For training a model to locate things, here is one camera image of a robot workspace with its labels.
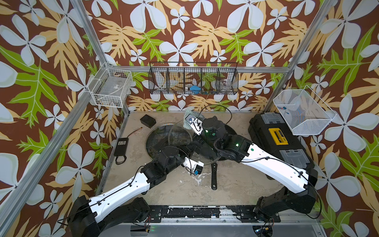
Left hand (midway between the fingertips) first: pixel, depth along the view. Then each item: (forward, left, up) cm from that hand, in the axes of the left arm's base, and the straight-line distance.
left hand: (192, 140), depth 72 cm
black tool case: (+12, -47, -9) cm, 49 cm away
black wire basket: (+48, -3, +3) cm, 48 cm away
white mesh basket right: (+20, -64, +1) cm, 67 cm away
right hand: (+5, -1, +9) cm, 10 cm away
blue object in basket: (+38, -2, +3) cm, 38 cm away
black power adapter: (+10, +48, -27) cm, 56 cm away
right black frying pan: (+21, -26, -19) cm, 38 cm away
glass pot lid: (+21, +25, -30) cm, 44 cm away
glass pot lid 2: (+11, +7, -12) cm, 18 cm away
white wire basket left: (+33, +48, +8) cm, 59 cm away
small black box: (+33, +33, -24) cm, 53 cm away
